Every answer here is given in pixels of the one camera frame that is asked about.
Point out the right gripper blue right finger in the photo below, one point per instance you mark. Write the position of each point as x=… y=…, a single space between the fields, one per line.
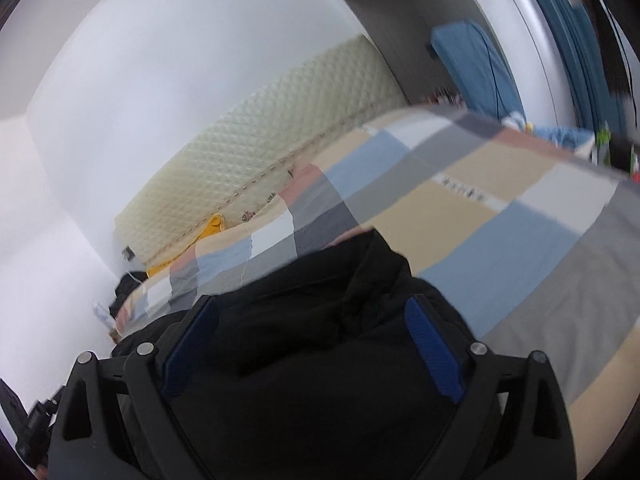
x=510 y=419

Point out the wall socket with charger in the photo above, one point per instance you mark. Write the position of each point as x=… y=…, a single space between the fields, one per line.
x=128 y=253

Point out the cream quilted headboard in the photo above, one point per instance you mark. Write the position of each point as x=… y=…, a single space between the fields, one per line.
x=237 y=163

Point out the wooden nightstand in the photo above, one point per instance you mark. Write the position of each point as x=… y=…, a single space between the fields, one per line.
x=115 y=336

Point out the white grey wardrobe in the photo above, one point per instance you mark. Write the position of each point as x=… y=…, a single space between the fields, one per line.
x=401 y=29

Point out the blue towel-covered chair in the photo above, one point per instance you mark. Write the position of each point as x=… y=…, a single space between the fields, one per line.
x=477 y=69

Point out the plaid patchwork bed quilt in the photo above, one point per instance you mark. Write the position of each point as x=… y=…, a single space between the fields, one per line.
x=535 y=247

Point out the blue curtain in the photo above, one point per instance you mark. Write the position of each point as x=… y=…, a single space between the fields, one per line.
x=573 y=33

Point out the light blue clothes heap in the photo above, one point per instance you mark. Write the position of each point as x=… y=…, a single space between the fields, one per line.
x=570 y=138

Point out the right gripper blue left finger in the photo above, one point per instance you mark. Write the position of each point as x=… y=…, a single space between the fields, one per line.
x=114 y=420

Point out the black puffer jacket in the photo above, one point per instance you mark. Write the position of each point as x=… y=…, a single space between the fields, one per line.
x=311 y=372

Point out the white spray bottle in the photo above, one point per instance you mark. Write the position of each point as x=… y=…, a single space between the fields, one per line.
x=104 y=315

